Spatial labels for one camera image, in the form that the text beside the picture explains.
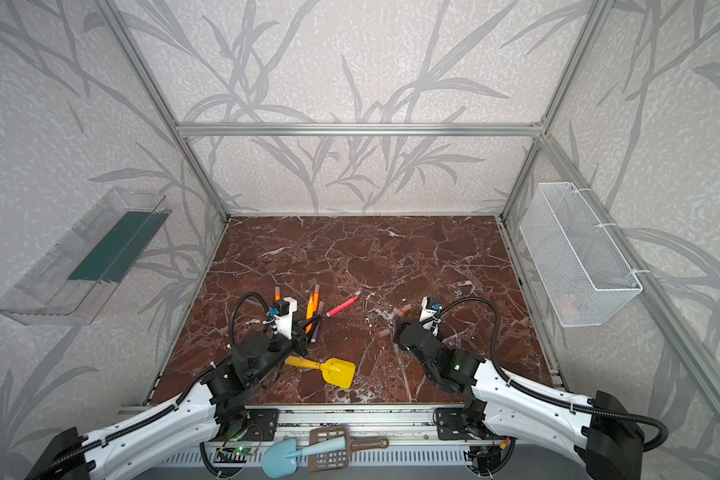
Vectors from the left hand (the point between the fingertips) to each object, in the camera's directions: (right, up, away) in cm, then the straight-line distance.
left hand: (322, 310), depth 77 cm
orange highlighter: (-3, 0, -3) cm, 4 cm away
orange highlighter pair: (-19, +1, +21) cm, 29 cm away
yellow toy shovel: (+3, -18, +4) cm, 18 cm away
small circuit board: (-17, -32, -6) cm, 37 cm away
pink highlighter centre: (+3, -3, +19) cm, 19 cm away
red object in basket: (+61, +1, -4) cm, 61 cm away
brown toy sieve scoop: (+5, -34, -7) cm, 35 cm away
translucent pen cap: (+23, -4, +17) cm, 29 cm away
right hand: (+22, -2, +5) cm, 23 cm away
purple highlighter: (-4, -3, +17) cm, 18 cm away
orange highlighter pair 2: (-6, 0, +19) cm, 20 cm away
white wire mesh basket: (+57, +11, -15) cm, 60 cm away
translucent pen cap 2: (+16, -10, +12) cm, 22 cm away
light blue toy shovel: (-8, -33, -8) cm, 35 cm away
